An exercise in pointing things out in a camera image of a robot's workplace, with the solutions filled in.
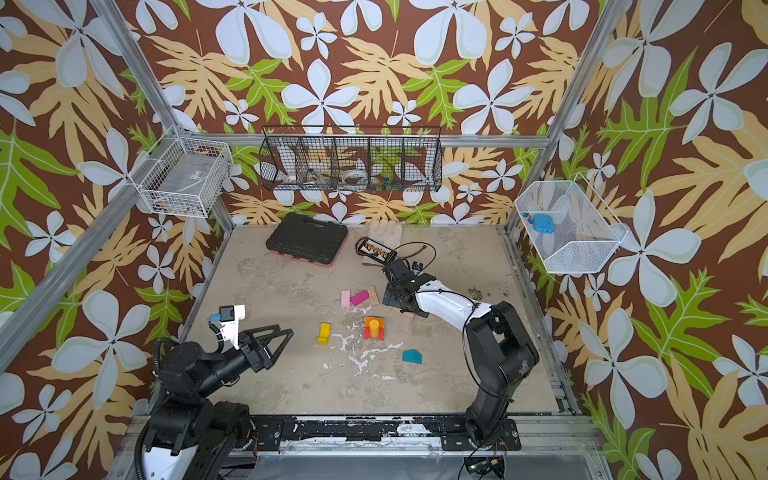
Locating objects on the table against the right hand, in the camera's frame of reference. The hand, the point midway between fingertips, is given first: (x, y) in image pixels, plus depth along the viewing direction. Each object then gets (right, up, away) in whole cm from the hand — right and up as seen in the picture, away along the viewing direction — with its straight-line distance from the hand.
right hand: (399, 300), depth 93 cm
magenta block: (-13, 0, +6) cm, 14 cm away
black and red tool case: (-32, +20, +18) cm, 42 cm away
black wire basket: (-16, +46, +4) cm, 49 cm away
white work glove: (-3, +23, +24) cm, 34 cm away
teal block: (+4, -16, -6) cm, 17 cm away
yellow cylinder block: (-8, -7, -9) cm, 13 cm away
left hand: (-27, -3, -27) cm, 39 cm away
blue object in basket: (+42, +24, -7) cm, 49 cm away
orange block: (-10, -6, 0) cm, 12 cm away
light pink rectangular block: (-18, 0, +5) cm, 19 cm away
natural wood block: (-8, +1, +5) cm, 10 cm away
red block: (-10, -9, -5) cm, 14 cm away
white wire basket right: (+49, +20, -15) cm, 55 cm away
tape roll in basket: (-14, +41, +5) cm, 44 cm away
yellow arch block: (-23, -10, -2) cm, 26 cm away
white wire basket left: (-64, +37, -7) cm, 74 cm away
